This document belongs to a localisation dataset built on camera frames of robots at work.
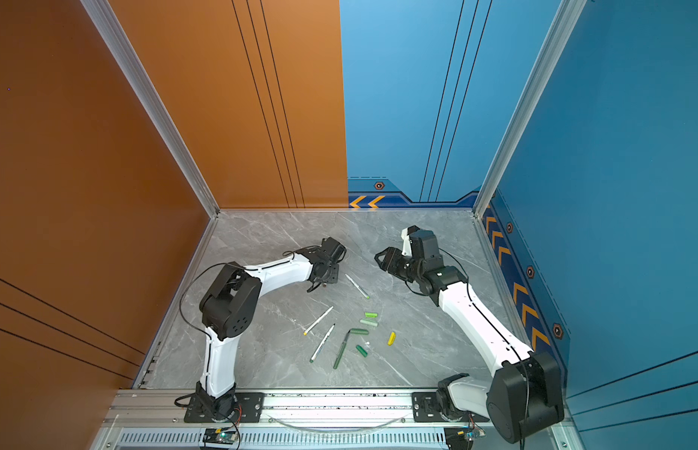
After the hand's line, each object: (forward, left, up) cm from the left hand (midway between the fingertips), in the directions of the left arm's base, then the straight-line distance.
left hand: (331, 270), depth 100 cm
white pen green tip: (-26, +1, -1) cm, 26 cm away
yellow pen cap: (-24, -20, -1) cm, 31 cm away
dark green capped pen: (-22, -10, -1) cm, 24 cm away
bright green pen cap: (-17, -14, 0) cm, 22 cm away
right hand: (-8, -16, +18) cm, 26 cm away
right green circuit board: (-48, -36, -2) cm, 61 cm away
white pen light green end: (-10, -13, -1) cm, 16 cm away
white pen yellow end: (-18, +3, -1) cm, 19 cm away
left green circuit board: (-49, +26, -2) cm, 55 cm away
